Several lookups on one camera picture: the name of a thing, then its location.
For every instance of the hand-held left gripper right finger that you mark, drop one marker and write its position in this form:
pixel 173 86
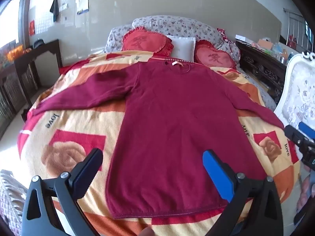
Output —
pixel 219 174

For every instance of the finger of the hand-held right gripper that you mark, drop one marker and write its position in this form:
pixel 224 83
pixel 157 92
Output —
pixel 307 130
pixel 296 136

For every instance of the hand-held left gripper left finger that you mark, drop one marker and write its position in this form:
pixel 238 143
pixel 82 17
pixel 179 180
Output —
pixel 86 174

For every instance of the maroon knit sweater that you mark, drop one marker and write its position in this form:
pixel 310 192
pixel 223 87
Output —
pixel 167 127

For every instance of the floral bed sheet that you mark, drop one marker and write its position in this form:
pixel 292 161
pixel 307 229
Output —
pixel 260 91

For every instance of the orange rose printed blanket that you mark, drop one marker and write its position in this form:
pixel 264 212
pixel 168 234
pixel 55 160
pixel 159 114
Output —
pixel 73 118

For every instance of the dark carved wooden sideboard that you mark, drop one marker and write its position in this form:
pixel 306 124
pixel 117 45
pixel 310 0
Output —
pixel 260 66

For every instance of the quilted beige cushion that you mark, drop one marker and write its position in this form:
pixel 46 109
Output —
pixel 11 201

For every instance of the red container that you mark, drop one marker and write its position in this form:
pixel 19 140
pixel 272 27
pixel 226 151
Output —
pixel 292 41

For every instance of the orange paper packet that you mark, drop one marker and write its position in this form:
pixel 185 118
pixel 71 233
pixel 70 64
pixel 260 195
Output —
pixel 265 44

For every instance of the metal stair railing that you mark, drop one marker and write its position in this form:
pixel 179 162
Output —
pixel 294 27

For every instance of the white flat box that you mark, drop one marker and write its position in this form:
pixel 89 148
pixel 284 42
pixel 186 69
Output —
pixel 240 38

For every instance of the red heart-shaped pillow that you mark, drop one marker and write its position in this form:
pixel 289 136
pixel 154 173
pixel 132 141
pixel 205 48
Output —
pixel 214 59
pixel 145 41

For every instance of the dark wooden desk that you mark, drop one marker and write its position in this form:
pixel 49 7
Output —
pixel 27 73

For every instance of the red ruffled cloth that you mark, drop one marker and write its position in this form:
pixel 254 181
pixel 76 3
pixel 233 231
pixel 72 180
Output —
pixel 224 35

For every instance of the white square pillow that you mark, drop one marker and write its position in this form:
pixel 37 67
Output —
pixel 182 48

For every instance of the black cap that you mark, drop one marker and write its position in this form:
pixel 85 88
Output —
pixel 38 43

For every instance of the orange packets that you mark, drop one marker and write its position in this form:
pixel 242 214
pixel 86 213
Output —
pixel 16 53

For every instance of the colourful printed box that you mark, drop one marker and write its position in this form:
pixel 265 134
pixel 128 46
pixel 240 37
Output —
pixel 6 52

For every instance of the black hanging cloth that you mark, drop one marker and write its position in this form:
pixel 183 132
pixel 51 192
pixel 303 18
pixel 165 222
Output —
pixel 54 6

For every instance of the large window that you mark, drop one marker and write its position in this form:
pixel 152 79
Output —
pixel 12 17

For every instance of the red wall sticker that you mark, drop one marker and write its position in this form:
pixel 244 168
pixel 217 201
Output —
pixel 32 28

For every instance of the white wall fitting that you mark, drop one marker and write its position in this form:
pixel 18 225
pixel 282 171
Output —
pixel 63 7

